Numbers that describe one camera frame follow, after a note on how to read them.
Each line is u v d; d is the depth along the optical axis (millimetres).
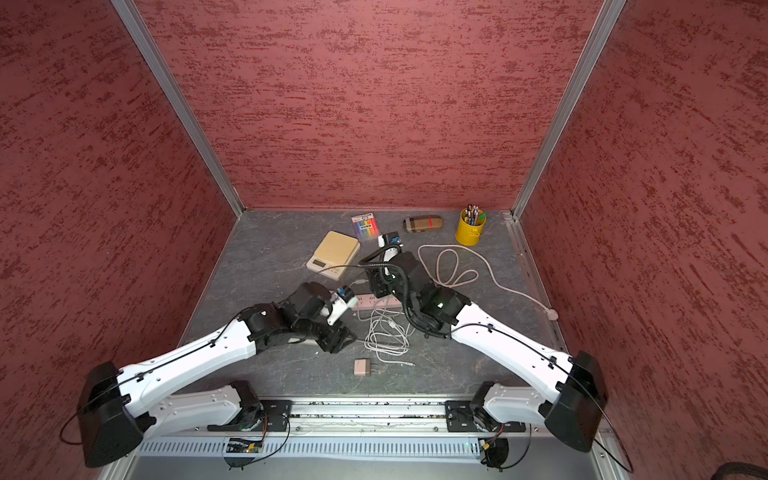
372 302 921
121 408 393
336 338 659
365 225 1141
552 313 952
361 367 797
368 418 753
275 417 745
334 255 1065
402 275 501
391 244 616
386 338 874
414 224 1134
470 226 1029
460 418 738
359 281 813
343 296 681
